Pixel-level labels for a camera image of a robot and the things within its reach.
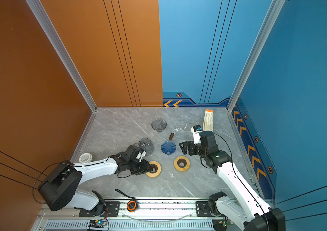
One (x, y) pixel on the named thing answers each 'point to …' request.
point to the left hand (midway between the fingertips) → (151, 169)
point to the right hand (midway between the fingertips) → (186, 143)
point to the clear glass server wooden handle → (181, 123)
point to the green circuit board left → (99, 224)
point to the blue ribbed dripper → (168, 147)
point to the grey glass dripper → (158, 124)
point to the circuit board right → (220, 224)
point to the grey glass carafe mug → (147, 145)
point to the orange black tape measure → (132, 205)
